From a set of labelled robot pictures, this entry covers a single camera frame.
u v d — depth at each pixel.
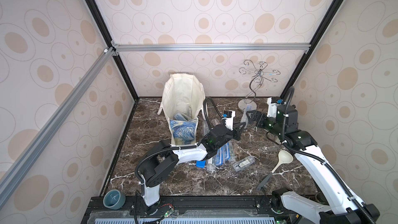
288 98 1.06
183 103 1.17
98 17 0.78
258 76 0.92
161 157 0.52
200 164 0.87
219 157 0.85
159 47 1.54
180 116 1.01
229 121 0.70
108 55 0.85
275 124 0.59
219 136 0.61
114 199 0.74
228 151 0.88
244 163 0.85
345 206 0.38
